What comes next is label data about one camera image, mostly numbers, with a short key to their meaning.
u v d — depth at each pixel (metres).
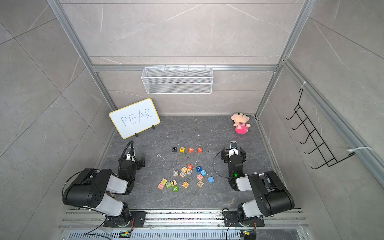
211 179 0.86
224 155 0.82
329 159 0.59
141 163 0.87
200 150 0.98
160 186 0.84
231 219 0.73
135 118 1.03
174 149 0.98
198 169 0.90
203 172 0.88
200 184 0.84
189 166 0.90
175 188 0.82
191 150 0.98
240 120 1.10
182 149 0.98
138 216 0.75
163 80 0.96
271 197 0.44
